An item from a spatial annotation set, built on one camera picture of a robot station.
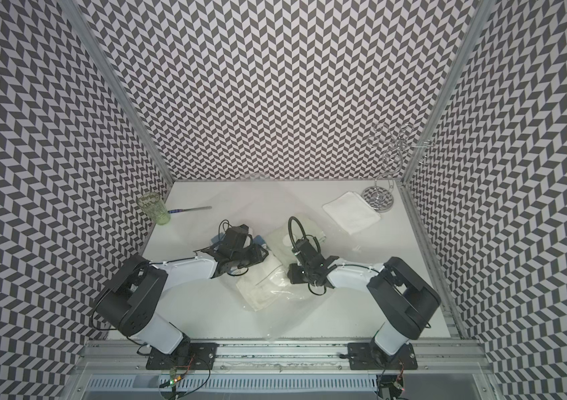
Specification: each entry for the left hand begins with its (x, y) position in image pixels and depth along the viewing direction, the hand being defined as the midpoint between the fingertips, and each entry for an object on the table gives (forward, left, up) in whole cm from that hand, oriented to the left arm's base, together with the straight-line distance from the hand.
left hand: (266, 256), depth 92 cm
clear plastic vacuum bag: (+29, +4, -3) cm, 29 cm away
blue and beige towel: (+8, +19, 0) cm, 21 cm away
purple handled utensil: (+18, +32, +5) cm, 37 cm away
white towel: (-10, 0, 0) cm, 10 cm away
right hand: (-8, -10, -3) cm, 13 cm away
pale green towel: (+6, -5, +2) cm, 8 cm away
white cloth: (+23, -36, -3) cm, 43 cm away
